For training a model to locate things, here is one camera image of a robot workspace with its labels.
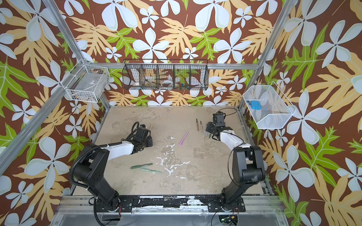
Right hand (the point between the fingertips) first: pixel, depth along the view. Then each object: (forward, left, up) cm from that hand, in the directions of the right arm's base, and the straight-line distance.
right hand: (209, 125), depth 95 cm
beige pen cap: (+7, +43, -10) cm, 44 cm away
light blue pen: (-5, +2, -2) cm, 6 cm away
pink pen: (-7, +19, -10) cm, 23 cm away
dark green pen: (-24, +49, -11) cm, 56 cm away
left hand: (-5, +42, -7) cm, 43 cm away
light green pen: (-27, +39, -11) cm, 48 cm away
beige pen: (+6, +4, -10) cm, 13 cm away
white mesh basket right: (-3, -34, +19) cm, 39 cm away
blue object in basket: (+4, -27, +15) cm, 31 cm away
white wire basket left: (+16, +78, +24) cm, 83 cm away
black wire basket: (+30, +30, +21) cm, 47 cm away
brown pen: (+8, +7, -10) cm, 15 cm away
